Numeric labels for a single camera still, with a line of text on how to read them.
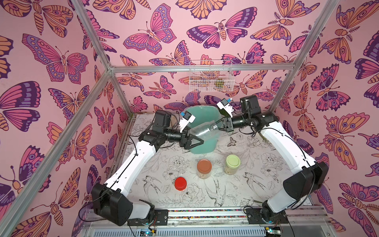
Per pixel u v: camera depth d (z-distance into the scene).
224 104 0.64
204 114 0.93
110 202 0.39
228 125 0.62
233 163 0.80
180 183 0.85
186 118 0.61
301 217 0.75
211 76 0.95
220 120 0.66
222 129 0.66
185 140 0.59
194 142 0.62
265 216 0.66
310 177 0.42
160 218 0.73
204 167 0.82
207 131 0.68
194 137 0.62
